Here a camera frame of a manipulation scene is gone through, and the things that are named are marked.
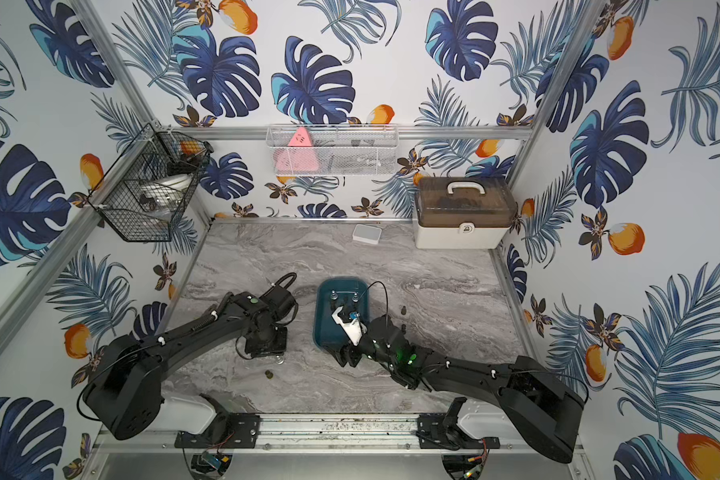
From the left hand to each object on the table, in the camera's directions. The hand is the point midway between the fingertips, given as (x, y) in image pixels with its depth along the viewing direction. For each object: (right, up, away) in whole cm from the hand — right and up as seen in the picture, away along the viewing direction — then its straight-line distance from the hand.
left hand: (277, 349), depth 82 cm
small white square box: (+25, +34, +34) cm, 54 cm away
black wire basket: (-38, +43, +2) cm, 58 cm away
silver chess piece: (0, -4, +3) cm, 5 cm away
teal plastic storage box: (+19, +13, +16) cm, 29 cm away
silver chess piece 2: (+14, +12, +15) cm, 24 cm away
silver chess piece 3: (+21, +12, +15) cm, 29 cm away
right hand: (+16, +6, -5) cm, 18 cm away
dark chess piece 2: (+36, +8, +13) cm, 39 cm away
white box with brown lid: (+58, +41, +20) cm, 73 cm away
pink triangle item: (+4, +56, +7) cm, 56 cm away
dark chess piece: (-2, -7, 0) cm, 7 cm away
